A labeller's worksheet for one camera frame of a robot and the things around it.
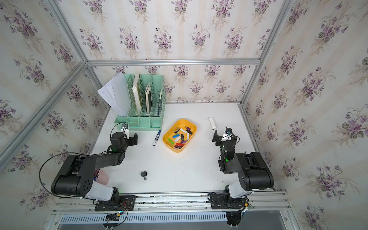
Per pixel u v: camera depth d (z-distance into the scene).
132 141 0.84
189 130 1.02
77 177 0.45
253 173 0.45
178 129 1.04
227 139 0.77
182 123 1.03
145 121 1.04
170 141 0.96
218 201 0.73
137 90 0.95
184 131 1.01
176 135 0.99
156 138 0.98
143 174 0.81
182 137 0.98
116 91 0.97
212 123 1.04
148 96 0.99
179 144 0.95
